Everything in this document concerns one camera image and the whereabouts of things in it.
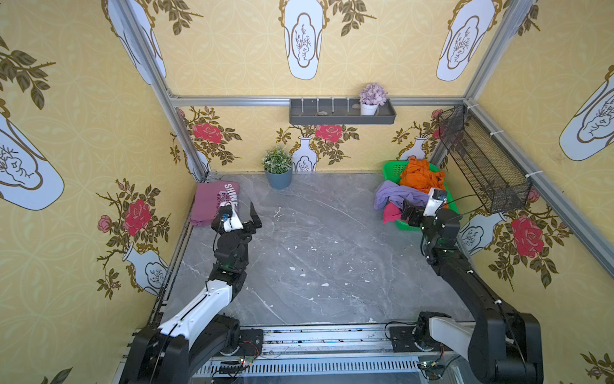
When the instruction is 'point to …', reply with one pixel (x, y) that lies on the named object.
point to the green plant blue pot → (278, 167)
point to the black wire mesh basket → (498, 185)
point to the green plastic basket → (393, 170)
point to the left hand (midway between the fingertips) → (241, 206)
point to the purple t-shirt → (396, 194)
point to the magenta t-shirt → (392, 213)
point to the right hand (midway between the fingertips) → (417, 202)
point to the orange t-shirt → (417, 174)
